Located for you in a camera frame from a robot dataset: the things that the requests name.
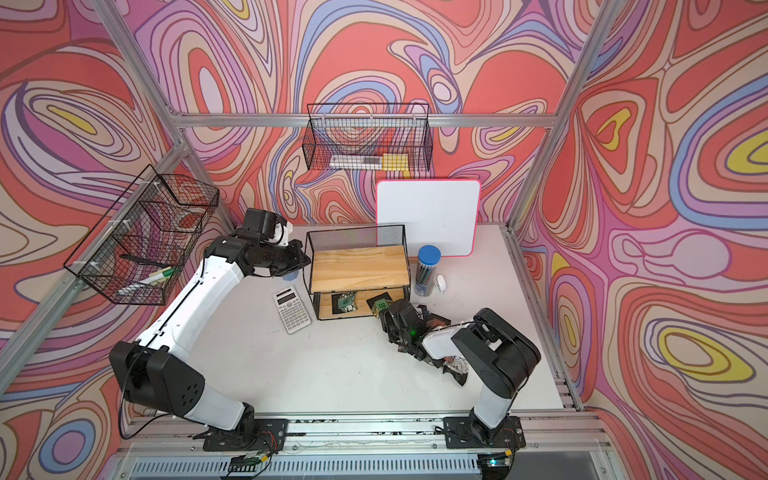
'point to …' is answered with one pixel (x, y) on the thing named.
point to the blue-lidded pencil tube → (428, 259)
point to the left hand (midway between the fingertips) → (314, 259)
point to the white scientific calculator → (291, 310)
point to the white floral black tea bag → (457, 367)
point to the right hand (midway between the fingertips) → (377, 318)
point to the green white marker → (159, 277)
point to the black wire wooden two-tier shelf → (355, 272)
